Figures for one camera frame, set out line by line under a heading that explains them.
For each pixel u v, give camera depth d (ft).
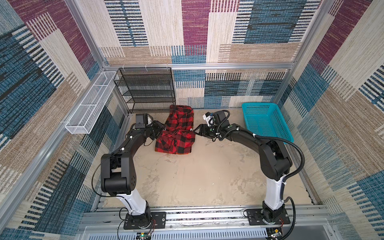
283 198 1.94
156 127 2.73
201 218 2.49
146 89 3.55
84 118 2.34
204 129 2.72
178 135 3.17
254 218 2.39
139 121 2.40
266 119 3.73
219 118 2.44
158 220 2.39
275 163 1.70
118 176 1.57
